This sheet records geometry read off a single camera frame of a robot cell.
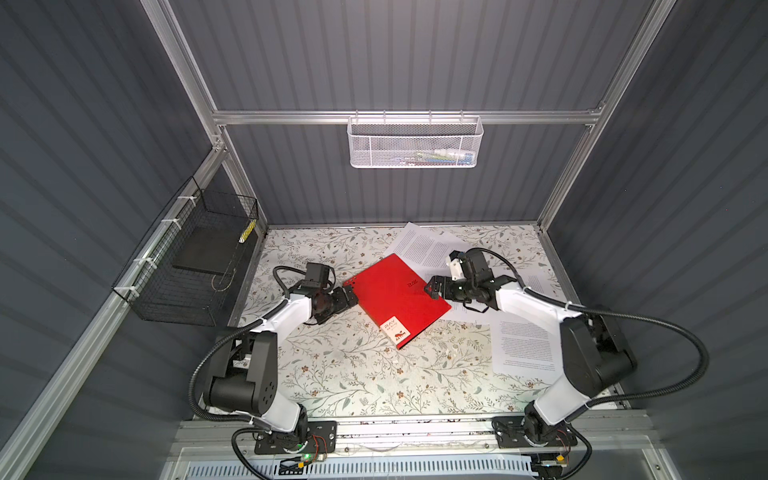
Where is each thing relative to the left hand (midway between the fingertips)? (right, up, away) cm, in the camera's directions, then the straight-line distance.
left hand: (347, 304), depth 92 cm
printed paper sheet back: (+27, +17, +20) cm, 37 cm away
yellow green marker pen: (-26, +22, -11) cm, 36 cm away
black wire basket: (-37, +11, -20) cm, 44 cm away
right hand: (+29, +4, -1) cm, 29 cm away
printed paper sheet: (+65, +6, +10) cm, 66 cm away
